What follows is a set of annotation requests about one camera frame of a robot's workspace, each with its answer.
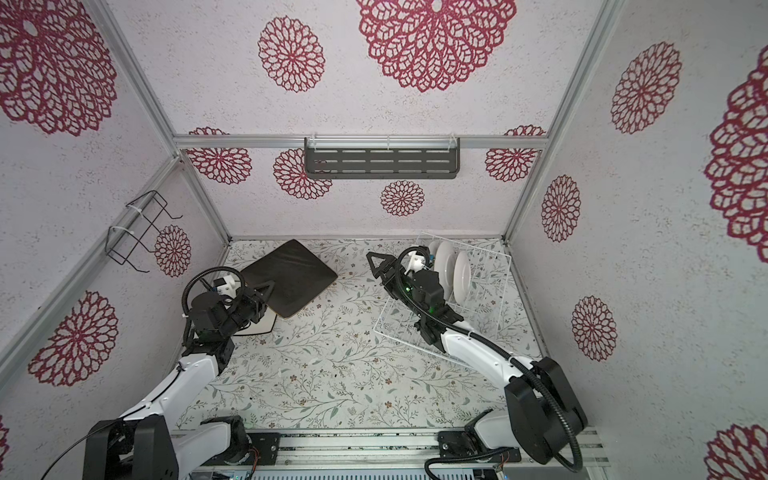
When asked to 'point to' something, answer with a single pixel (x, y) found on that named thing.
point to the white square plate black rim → (263, 325)
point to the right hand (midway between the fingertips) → (372, 257)
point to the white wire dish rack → (487, 307)
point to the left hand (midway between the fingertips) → (275, 286)
